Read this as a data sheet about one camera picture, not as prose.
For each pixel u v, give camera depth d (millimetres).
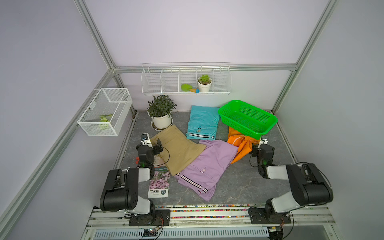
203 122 1111
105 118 748
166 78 985
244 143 875
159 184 839
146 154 701
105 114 774
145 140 784
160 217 725
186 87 1008
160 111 968
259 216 739
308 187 455
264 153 719
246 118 1145
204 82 910
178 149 958
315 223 734
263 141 798
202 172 868
